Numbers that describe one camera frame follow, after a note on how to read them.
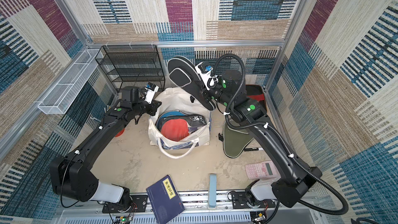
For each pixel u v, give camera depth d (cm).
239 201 73
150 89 70
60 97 71
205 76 50
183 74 58
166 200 75
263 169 81
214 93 53
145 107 69
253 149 89
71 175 41
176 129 88
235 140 94
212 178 79
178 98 90
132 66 108
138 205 73
